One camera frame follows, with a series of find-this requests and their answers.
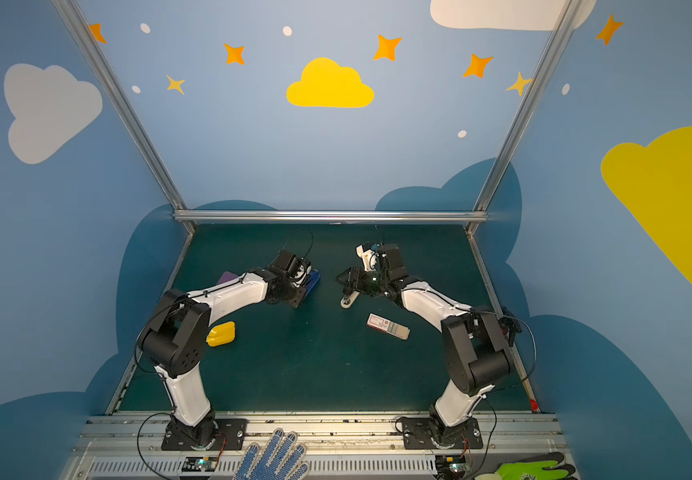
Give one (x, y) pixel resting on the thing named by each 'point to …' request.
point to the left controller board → (199, 464)
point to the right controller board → (452, 466)
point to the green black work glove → (547, 466)
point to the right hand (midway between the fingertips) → (342, 278)
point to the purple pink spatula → (226, 276)
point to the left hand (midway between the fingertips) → (302, 294)
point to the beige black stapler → (347, 301)
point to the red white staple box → (388, 326)
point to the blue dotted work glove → (276, 466)
